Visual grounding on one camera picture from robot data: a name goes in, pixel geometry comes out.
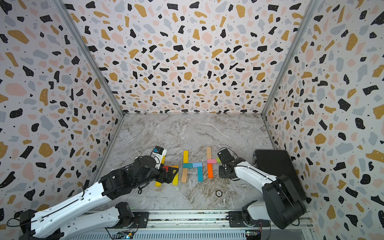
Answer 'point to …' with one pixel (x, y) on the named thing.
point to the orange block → (210, 169)
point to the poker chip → (219, 193)
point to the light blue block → (197, 164)
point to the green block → (218, 160)
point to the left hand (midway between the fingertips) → (173, 167)
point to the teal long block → (200, 174)
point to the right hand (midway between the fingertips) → (224, 173)
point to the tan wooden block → (184, 176)
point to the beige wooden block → (209, 153)
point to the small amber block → (176, 166)
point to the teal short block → (187, 165)
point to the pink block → (212, 161)
